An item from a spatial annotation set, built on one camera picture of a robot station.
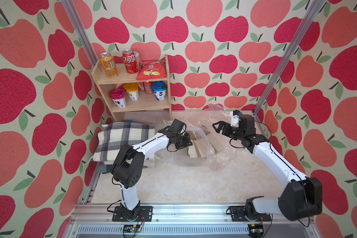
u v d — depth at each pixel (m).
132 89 0.92
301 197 0.40
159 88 0.93
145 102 0.97
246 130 0.63
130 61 0.75
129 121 1.03
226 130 0.73
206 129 1.03
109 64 0.72
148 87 0.98
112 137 0.86
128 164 0.50
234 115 0.74
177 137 0.78
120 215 0.73
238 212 0.73
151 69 0.78
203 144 0.89
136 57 0.85
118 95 0.86
